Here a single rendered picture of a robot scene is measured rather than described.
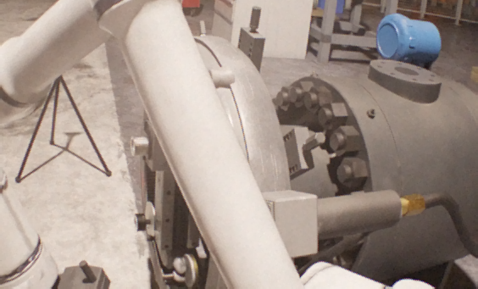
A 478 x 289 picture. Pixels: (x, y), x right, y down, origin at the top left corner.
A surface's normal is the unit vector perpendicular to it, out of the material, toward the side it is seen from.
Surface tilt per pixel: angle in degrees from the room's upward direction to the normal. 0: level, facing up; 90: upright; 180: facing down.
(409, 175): 59
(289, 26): 90
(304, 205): 67
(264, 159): 51
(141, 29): 73
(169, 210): 88
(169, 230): 88
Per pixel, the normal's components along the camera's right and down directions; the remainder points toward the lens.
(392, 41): -0.92, 0.04
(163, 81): -0.12, 0.06
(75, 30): -0.26, 0.69
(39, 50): -0.45, 0.43
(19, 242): 0.85, -0.02
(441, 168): 0.38, -0.18
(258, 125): 0.33, -0.44
